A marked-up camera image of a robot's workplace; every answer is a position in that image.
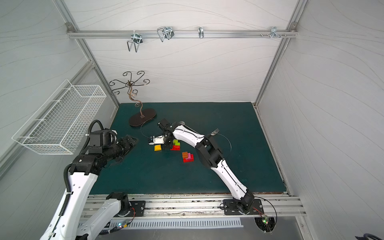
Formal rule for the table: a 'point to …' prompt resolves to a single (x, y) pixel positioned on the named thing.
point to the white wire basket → (60, 124)
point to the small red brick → (175, 148)
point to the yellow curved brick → (157, 147)
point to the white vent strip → (175, 223)
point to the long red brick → (188, 160)
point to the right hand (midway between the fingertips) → (163, 143)
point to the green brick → (175, 142)
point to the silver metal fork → (215, 132)
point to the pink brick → (189, 155)
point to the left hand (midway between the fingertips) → (135, 143)
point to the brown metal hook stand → (148, 114)
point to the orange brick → (185, 155)
